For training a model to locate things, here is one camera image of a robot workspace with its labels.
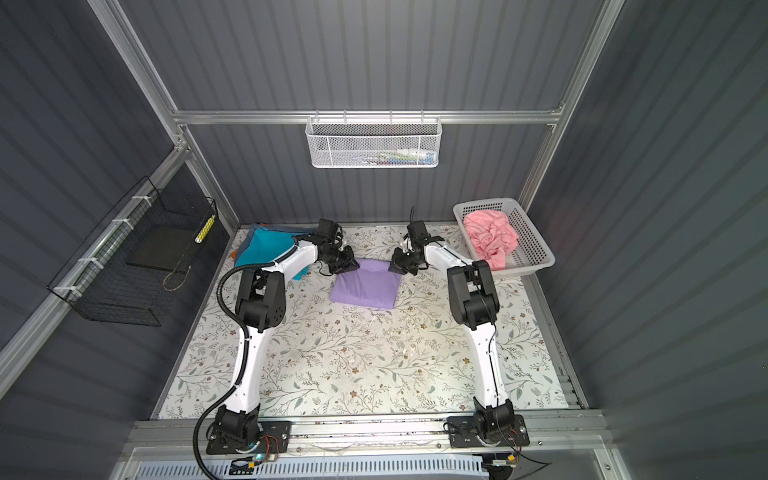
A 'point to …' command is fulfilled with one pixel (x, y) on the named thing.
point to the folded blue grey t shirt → (272, 229)
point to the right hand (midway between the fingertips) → (392, 268)
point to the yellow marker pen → (204, 229)
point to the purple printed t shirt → (372, 284)
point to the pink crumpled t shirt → (491, 234)
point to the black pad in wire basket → (163, 247)
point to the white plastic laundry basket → (531, 252)
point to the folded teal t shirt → (265, 246)
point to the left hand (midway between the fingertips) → (358, 264)
